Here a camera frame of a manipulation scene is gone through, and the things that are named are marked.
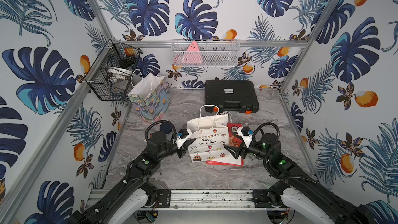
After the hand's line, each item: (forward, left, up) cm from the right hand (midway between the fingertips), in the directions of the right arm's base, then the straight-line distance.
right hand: (230, 138), depth 75 cm
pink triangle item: (+43, +20, +18) cm, 51 cm away
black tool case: (+38, -6, -10) cm, 39 cm away
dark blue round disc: (+15, +37, -14) cm, 42 cm away
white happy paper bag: (0, +10, +7) cm, 12 cm away
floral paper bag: (+21, +42, +7) cm, 47 cm away
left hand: (-1, +18, +4) cm, 18 cm away
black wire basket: (+29, +64, +15) cm, 72 cm away
